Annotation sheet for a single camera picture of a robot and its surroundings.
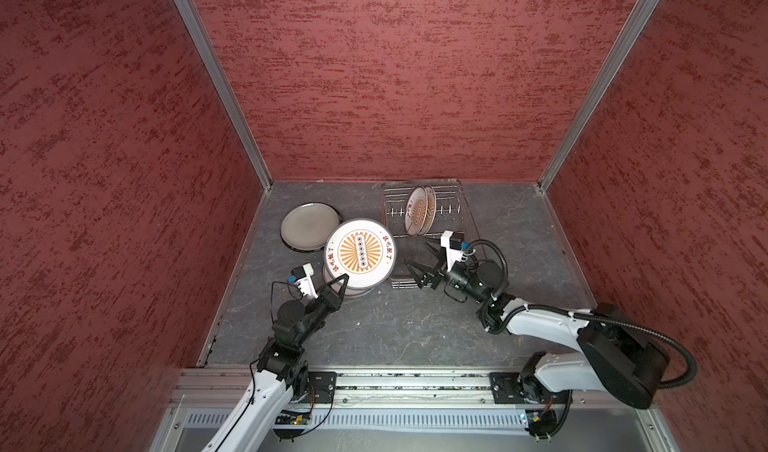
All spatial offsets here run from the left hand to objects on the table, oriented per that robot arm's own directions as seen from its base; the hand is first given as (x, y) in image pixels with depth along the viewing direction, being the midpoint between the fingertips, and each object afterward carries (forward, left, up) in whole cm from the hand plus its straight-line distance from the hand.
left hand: (350, 282), depth 79 cm
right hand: (+3, -15, +9) cm, 18 cm away
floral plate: (-2, 0, 0) cm, 2 cm away
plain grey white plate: (+27, +20, -12) cm, 36 cm away
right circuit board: (-30, -48, -13) cm, 58 cm away
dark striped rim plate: (+16, +19, -10) cm, 27 cm away
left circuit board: (-29, +13, -15) cm, 35 cm away
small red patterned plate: (+7, -3, +6) cm, 9 cm away
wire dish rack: (+31, -31, -6) cm, 44 cm away
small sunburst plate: (+30, -19, -6) cm, 36 cm away
